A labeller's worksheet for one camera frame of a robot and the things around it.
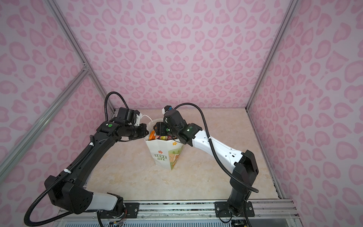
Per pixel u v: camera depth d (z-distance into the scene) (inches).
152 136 30.7
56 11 27.7
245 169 16.5
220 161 16.7
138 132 27.0
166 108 26.7
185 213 28.4
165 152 30.2
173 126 22.8
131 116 24.4
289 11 27.8
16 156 21.0
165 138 31.4
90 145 18.5
